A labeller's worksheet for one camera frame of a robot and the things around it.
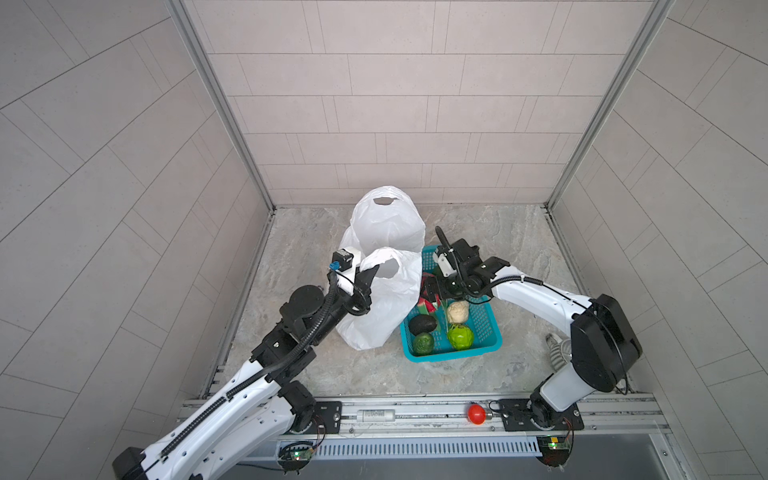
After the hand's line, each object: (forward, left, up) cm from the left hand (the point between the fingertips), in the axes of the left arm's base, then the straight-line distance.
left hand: (384, 265), depth 63 cm
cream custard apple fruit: (+1, -20, -25) cm, 32 cm away
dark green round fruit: (-9, -10, -25) cm, 28 cm away
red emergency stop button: (-24, -22, -27) cm, 42 cm away
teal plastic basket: (-4, -16, -26) cm, 31 cm away
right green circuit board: (-30, -39, -31) cm, 58 cm away
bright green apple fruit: (-7, -19, -24) cm, 32 cm away
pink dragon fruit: (+2, -11, -24) cm, 26 cm away
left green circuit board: (-32, +19, -27) cm, 46 cm away
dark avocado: (-3, -10, -25) cm, 27 cm away
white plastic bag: (+23, 0, -15) cm, 27 cm away
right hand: (+6, -13, -24) cm, 28 cm away
